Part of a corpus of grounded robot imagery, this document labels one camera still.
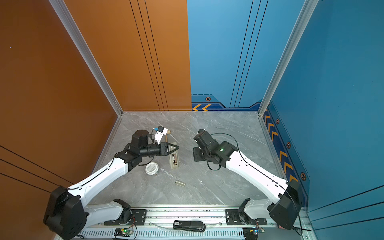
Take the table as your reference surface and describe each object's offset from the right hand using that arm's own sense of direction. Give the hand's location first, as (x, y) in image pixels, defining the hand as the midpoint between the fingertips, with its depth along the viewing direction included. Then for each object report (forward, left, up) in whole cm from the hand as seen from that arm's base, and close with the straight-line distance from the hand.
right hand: (193, 153), depth 75 cm
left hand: (+2, +8, +2) cm, 9 cm away
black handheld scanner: (-29, +1, -14) cm, 32 cm away
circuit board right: (-31, -27, -21) cm, 47 cm away
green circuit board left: (-31, +34, -20) cm, 50 cm away
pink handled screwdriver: (-30, -52, -20) cm, 63 cm away
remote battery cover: (-8, +8, -20) cm, 23 cm away
